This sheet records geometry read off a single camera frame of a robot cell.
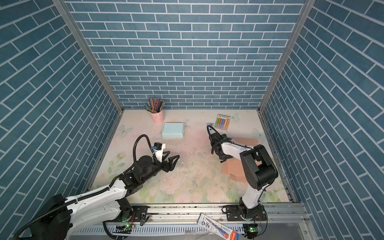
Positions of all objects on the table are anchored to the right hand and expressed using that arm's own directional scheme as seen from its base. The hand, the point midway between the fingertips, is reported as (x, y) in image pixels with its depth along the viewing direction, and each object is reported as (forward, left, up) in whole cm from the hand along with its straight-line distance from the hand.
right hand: (229, 152), depth 94 cm
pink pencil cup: (+22, +51, +6) cm, 56 cm away
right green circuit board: (-39, -9, -3) cm, 40 cm away
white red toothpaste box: (-40, +7, -1) cm, 41 cm away
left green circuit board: (-44, +53, -4) cm, 69 cm away
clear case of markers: (+26, +4, -1) cm, 26 cm away
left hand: (-12, +31, +13) cm, 36 cm away
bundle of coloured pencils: (+29, +55, +11) cm, 63 cm away
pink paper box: (-8, -3, -4) cm, 9 cm away
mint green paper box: (+14, +39, +1) cm, 42 cm away
